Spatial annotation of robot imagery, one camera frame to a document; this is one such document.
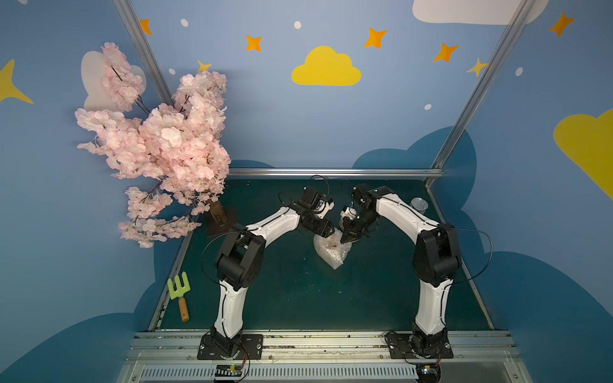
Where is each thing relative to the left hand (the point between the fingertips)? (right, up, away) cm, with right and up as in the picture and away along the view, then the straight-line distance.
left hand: (328, 224), depth 95 cm
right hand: (+6, -5, -6) cm, 10 cm away
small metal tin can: (+43, +8, +12) cm, 45 cm away
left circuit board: (-33, -44, -22) cm, 59 cm away
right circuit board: (+30, -45, -21) cm, 58 cm away
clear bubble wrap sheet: (0, -9, -7) cm, 11 cm away
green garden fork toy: (-55, -24, -9) cm, 61 cm away
